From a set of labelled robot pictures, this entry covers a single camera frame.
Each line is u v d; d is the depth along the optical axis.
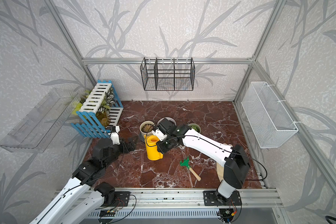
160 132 0.68
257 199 0.75
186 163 0.87
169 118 0.96
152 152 0.76
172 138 0.53
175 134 0.54
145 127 0.93
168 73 1.05
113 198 0.68
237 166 0.42
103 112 0.84
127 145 0.65
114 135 0.64
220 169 0.85
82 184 0.47
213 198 0.72
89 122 0.83
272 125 0.61
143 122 0.95
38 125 0.67
